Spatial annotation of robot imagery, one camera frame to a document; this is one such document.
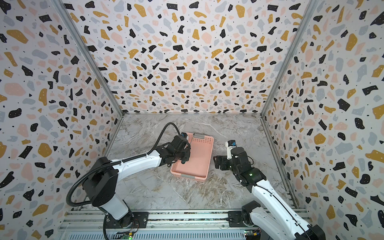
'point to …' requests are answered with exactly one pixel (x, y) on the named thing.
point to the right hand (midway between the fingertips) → (218, 155)
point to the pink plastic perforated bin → (197, 166)
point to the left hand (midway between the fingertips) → (190, 150)
